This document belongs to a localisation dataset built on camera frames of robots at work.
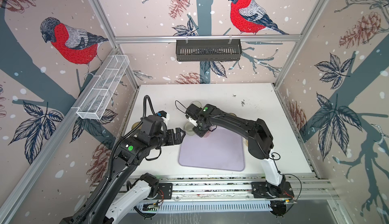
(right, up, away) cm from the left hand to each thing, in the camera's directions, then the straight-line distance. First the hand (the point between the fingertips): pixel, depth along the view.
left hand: (177, 134), depth 68 cm
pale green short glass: (+3, -2, +22) cm, 23 cm away
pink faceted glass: (+15, -6, +25) cm, 30 cm away
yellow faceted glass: (+27, +1, -15) cm, 31 cm away
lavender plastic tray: (+24, -14, +21) cm, 35 cm away
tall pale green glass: (+9, +13, +29) cm, 33 cm away
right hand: (+10, -4, +20) cm, 23 cm away
